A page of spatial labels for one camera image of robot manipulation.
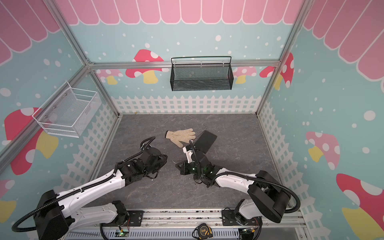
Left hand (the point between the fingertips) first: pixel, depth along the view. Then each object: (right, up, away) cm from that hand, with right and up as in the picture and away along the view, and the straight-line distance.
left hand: (167, 160), depth 80 cm
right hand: (+4, -3, -1) cm, 5 cm away
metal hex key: (+19, +15, +29) cm, 38 cm away
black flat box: (+21, +8, +25) cm, 34 cm away
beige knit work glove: (+6, +12, +26) cm, 29 cm away
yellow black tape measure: (+19, -30, -12) cm, 38 cm away
